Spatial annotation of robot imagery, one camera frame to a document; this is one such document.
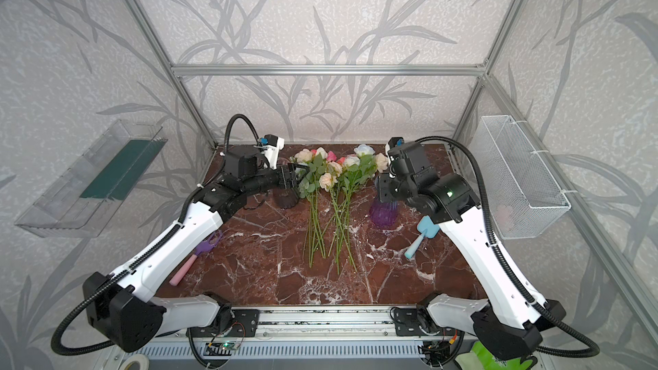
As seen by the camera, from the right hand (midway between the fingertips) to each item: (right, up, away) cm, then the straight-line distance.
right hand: (384, 173), depth 68 cm
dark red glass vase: (-32, -9, +28) cm, 44 cm away
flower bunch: (-8, -1, +35) cm, 36 cm away
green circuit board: (-46, -50, +4) cm, 68 cm away
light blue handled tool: (+20, -21, +26) cm, 39 cm away
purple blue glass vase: (+4, -16, +24) cm, 29 cm away
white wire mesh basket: (+32, -6, -6) cm, 33 cm away
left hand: (-22, +3, +5) cm, 23 cm away
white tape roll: (-65, -50, 0) cm, 82 cm away
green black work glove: (+26, -50, 0) cm, 56 cm away
